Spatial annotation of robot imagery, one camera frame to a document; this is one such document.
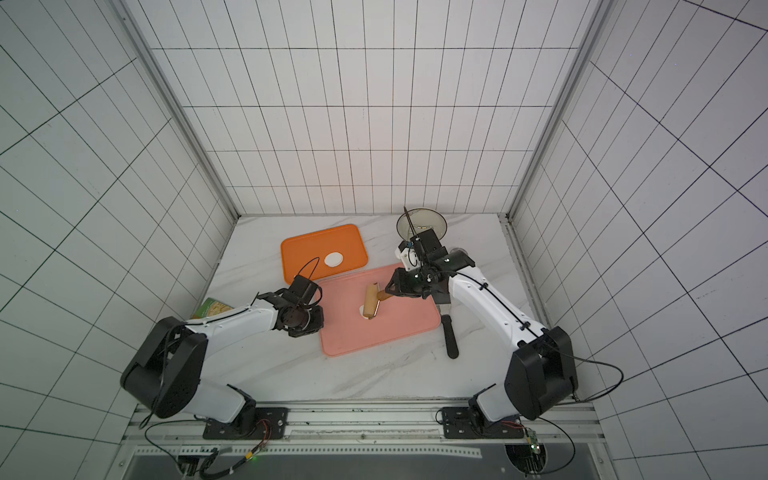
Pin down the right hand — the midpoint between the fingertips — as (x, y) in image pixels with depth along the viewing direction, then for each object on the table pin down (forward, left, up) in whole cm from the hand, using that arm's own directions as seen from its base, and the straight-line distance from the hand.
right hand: (380, 291), depth 79 cm
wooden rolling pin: (+1, +3, -8) cm, 9 cm away
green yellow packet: (-1, +55, -14) cm, 57 cm away
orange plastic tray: (+23, +24, -16) cm, 37 cm away
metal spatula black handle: (-3, -20, -16) cm, 26 cm away
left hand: (-6, +20, -16) cm, 26 cm away
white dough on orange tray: (+20, +19, -14) cm, 31 cm away
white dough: (+1, +7, -14) cm, 15 cm away
